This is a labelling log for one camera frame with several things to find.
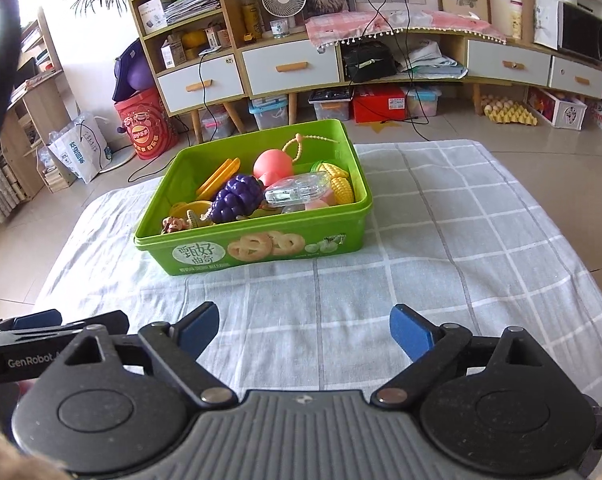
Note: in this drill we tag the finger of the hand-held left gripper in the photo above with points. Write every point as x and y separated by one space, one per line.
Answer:
36 319

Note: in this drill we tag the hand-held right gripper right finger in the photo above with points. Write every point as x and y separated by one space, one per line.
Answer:
408 332

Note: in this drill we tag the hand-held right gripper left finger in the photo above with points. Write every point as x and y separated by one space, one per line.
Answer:
196 329

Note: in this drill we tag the green plastic box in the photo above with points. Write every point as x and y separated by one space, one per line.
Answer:
201 257

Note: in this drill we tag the small red figurine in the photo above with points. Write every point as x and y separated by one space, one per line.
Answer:
173 225

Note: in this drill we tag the beige antler-shaped toy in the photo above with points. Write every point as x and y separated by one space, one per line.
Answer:
199 218

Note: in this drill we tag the yellow toy fruit piece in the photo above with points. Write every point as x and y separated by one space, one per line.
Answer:
191 206

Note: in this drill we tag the purple toy grapes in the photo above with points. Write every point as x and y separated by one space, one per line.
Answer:
236 197

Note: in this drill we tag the orange toy fruit slice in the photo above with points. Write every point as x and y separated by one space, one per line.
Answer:
220 177

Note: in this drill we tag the clear pink capsule ball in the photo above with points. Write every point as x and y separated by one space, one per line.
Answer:
317 204

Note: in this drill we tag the yellow toy corn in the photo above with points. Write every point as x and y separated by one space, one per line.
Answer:
341 185

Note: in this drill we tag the clear plastic case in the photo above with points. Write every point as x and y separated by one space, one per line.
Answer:
296 190

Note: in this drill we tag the grey checked blanket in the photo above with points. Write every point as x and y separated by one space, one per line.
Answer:
456 260

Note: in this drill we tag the white paper bag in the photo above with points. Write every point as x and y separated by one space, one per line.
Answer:
78 150

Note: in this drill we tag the clear storage box pink contents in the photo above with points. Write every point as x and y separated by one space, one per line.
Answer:
217 125

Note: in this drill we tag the red round bag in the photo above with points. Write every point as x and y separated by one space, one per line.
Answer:
146 127

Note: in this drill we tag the wooden bookshelf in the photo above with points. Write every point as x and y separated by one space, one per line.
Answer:
31 110

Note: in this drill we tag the clear storage box blue lid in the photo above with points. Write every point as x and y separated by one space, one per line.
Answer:
268 115

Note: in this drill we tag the red cardboard box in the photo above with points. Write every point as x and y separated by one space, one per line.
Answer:
378 104

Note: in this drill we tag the clear storage box black lid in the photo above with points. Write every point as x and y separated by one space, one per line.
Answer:
331 105

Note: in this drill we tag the yellow egg tray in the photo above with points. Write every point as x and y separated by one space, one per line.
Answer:
508 110

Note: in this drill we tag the purple cushion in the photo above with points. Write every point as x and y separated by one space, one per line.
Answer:
133 70

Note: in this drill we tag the white patterned box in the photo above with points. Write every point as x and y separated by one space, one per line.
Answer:
561 110

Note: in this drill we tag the black bag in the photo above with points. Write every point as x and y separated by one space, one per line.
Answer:
368 62

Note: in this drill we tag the folded clothes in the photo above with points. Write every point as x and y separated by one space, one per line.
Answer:
433 60

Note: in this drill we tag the small white carton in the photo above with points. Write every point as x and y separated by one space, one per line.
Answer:
172 54

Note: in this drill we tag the yellow round object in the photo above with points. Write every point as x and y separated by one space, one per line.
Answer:
195 37

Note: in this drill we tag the wooden curved sideboard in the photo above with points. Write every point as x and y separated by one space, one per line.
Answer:
481 35

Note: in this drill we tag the wooden shelf cabinet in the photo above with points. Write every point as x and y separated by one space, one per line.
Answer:
228 20

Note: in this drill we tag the yellow canister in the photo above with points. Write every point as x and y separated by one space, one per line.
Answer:
251 22

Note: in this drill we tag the glass cup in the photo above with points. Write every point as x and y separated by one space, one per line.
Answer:
279 29

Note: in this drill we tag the pink tasselled cloth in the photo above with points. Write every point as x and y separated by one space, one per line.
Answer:
341 27

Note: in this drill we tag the white product box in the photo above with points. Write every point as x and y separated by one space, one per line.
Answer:
153 12

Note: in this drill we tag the stack of papers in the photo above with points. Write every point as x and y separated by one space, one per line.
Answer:
191 5

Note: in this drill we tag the red and white ornament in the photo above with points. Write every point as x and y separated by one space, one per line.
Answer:
516 10

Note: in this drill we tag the black microwave oven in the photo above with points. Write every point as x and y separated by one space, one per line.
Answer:
583 35

